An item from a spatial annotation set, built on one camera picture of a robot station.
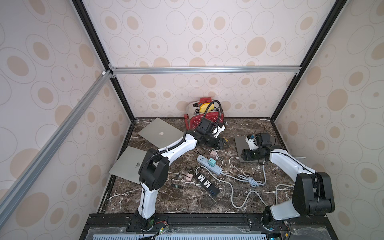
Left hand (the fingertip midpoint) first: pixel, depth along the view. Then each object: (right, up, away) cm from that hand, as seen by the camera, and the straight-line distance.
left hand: (229, 146), depth 82 cm
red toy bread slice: (-14, +29, +20) cm, 38 cm away
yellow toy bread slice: (-13, +26, +26) cm, 39 cm away
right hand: (+12, -6, +9) cm, 16 cm away
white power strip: (-13, -11, +12) cm, 21 cm away
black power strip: (-12, -22, +2) cm, 25 cm away
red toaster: (-20, +19, +20) cm, 34 cm away
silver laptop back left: (-43, +6, +28) cm, 52 cm away
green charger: (-9, -10, +6) cm, 15 cm away
